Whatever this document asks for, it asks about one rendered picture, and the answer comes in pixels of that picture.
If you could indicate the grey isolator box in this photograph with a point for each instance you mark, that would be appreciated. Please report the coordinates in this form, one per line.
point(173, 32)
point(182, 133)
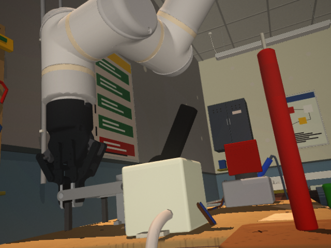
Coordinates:
point(248, 191)

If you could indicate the grey lever bar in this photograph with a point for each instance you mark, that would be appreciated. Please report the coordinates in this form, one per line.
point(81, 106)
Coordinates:
point(95, 190)

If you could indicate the white wall poster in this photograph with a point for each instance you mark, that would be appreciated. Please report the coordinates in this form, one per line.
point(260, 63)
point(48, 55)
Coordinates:
point(307, 116)

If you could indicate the green box device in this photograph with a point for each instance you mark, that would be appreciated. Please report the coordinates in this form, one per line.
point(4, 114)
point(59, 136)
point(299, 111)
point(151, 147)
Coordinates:
point(327, 196)

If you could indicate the orange cork mounting board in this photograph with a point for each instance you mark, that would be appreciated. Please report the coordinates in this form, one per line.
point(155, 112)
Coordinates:
point(103, 232)

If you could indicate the long ceiling lamp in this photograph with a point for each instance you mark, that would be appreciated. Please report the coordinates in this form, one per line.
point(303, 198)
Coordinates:
point(274, 41)

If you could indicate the black breaker lever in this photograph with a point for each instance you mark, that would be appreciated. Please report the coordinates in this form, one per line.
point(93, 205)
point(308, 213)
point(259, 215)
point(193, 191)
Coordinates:
point(181, 129)

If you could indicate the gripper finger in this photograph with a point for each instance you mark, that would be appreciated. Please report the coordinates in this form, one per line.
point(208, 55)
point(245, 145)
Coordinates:
point(94, 157)
point(46, 165)

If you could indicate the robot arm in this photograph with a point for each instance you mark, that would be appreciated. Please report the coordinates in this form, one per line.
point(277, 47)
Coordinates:
point(67, 77)

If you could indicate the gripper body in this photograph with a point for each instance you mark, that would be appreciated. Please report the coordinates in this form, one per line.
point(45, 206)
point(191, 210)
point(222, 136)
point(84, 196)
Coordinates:
point(69, 118)

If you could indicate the dark brown board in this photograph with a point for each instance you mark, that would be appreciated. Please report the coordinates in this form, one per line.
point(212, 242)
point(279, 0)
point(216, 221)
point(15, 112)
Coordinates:
point(271, 237)

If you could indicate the black post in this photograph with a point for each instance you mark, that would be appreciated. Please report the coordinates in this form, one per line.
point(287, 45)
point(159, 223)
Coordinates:
point(104, 209)
point(68, 217)

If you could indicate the red conductor stub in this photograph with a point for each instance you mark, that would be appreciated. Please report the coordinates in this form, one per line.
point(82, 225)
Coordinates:
point(284, 142)

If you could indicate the small blue box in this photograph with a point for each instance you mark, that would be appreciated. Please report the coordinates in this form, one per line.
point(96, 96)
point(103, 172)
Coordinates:
point(222, 164)

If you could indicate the dark grey cabinet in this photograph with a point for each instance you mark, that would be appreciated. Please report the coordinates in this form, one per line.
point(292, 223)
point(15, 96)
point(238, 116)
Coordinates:
point(230, 124)

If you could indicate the yellow green sign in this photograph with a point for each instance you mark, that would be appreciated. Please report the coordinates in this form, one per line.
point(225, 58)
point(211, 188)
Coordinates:
point(6, 41)

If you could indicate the green striped sign board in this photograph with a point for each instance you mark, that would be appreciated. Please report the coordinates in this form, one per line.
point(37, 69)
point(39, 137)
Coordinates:
point(116, 108)

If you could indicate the cream breaker box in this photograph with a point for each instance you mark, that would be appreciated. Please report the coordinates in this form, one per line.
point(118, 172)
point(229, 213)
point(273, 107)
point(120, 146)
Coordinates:
point(160, 196)

